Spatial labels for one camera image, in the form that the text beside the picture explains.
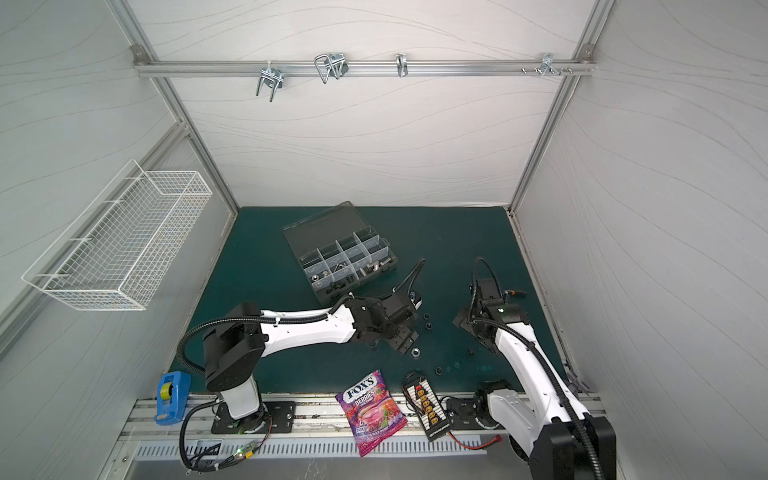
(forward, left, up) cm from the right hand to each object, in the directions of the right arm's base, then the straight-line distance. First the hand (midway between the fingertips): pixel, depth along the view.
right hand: (481, 321), depth 83 cm
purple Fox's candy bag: (-24, +29, -4) cm, 38 cm away
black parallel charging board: (-22, +15, -5) cm, 27 cm away
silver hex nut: (-7, +18, -6) cm, 21 cm away
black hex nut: (-6, +3, -6) cm, 9 cm away
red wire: (-27, -2, -8) cm, 28 cm away
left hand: (-2, +20, -1) cm, 20 cm away
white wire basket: (0, +89, +26) cm, 92 cm away
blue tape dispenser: (-23, +79, -2) cm, 82 cm away
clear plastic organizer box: (+25, +45, -3) cm, 52 cm away
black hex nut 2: (-12, +12, -6) cm, 18 cm away
